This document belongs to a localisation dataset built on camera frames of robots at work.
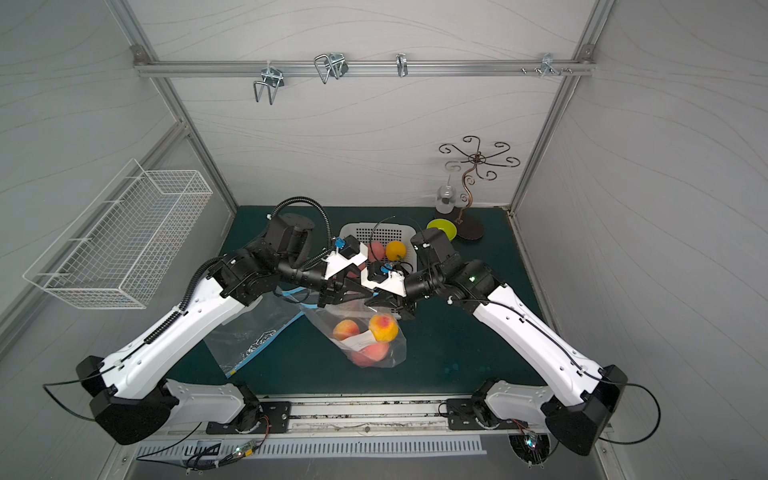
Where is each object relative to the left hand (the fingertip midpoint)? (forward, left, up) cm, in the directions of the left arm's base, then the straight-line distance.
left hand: (369, 289), depth 59 cm
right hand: (+1, +1, -5) cm, 5 cm away
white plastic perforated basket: (+38, 0, -27) cm, 46 cm away
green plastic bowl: (+45, -23, -30) cm, 59 cm away
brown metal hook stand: (+45, -32, -29) cm, 62 cm away
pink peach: (-6, +1, -22) cm, 23 cm away
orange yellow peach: (-1, -2, -16) cm, 16 cm away
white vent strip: (-24, +13, -34) cm, 44 cm away
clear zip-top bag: (-4, 0, -15) cm, 16 cm away
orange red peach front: (+1, +8, -23) cm, 24 cm away
